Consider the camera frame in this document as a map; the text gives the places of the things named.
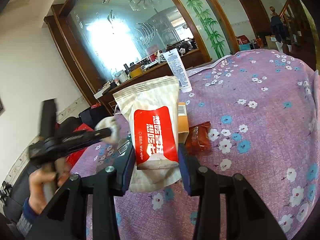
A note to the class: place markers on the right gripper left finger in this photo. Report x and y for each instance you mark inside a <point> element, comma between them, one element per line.
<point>65,215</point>

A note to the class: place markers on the red snack wrapper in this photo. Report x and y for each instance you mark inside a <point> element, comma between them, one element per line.
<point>197,140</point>

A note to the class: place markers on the white tissue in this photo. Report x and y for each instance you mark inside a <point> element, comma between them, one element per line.
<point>113,126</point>

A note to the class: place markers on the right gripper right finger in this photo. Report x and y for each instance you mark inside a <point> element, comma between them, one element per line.
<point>247,216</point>

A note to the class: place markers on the person's left hand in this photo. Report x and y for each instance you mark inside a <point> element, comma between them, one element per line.
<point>37,179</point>

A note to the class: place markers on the red white wet wipe pack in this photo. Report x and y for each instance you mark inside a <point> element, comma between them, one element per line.
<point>151,109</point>

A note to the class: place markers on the purple floral tablecloth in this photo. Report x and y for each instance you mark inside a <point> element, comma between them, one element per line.
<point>263,107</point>

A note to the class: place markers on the orange cardboard box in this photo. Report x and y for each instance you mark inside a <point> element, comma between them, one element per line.
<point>183,124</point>

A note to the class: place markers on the wooden framed mirror cabinet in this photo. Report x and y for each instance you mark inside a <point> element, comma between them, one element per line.
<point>98,38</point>

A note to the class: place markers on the black leather sofa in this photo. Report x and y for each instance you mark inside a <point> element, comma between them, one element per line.
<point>16,193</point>

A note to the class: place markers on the white lotion tube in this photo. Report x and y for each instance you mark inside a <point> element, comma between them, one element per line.
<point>177,67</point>

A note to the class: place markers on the black handbag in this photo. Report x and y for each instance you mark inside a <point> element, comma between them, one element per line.
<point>92,116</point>

